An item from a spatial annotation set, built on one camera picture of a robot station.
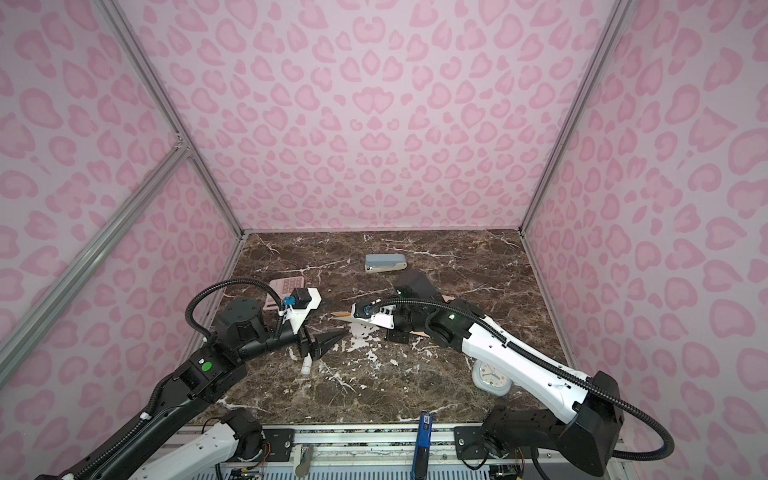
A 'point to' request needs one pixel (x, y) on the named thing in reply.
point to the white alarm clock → (490, 379)
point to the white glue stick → (307, 364)
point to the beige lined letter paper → (346, 316)
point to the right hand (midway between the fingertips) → (375, 314)
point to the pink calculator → (284, 287)
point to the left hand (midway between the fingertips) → (338, 311)
